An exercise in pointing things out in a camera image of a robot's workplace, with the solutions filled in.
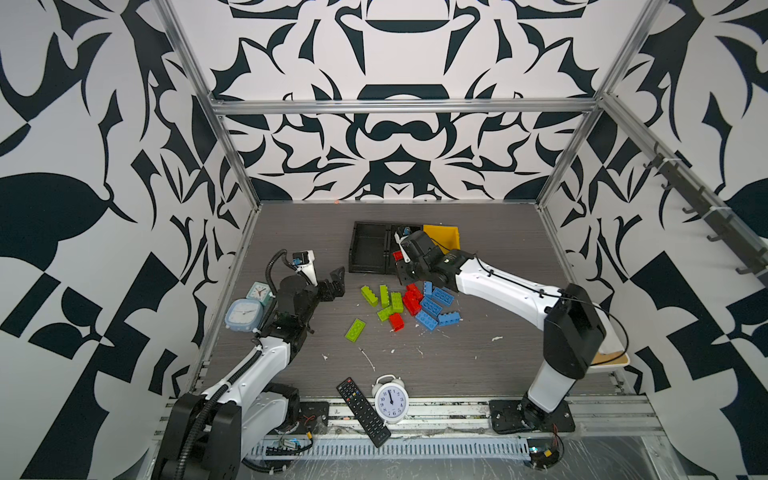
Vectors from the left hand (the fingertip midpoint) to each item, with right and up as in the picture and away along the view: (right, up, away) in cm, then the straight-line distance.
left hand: (328, 264), depth 83 cm
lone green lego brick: (+7, -20, +5) cm, 22 cm away
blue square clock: (-25, -15, +5) cm, 30 cm away
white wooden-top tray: (+75, -23, -5) cm, 78 cm away
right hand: (+20, 0, +3) cm, 20 cm away
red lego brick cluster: (+24, -11, +6) cm, 27 cm away
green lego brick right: (+19, -12, +9) cm, 25 cm away
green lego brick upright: (+15, -11, +10) cm, 21 cm away
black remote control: (+10, -35, -9) cm, 37 cm away
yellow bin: (+37, +7, +22) cm, 43 cm away
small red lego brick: (+19, -17, +4) cm, 26 cm away
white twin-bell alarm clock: (+17, -32, -8) cm, 38 cm away
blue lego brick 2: (+30, -13, +8) cm, 34 cm away
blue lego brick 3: (+34, -17, +6) cm, 38 cm away
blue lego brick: (+28, -17, +6) cm, 33 cm away
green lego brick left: (+11, -11, +10) cm, 18 cm away
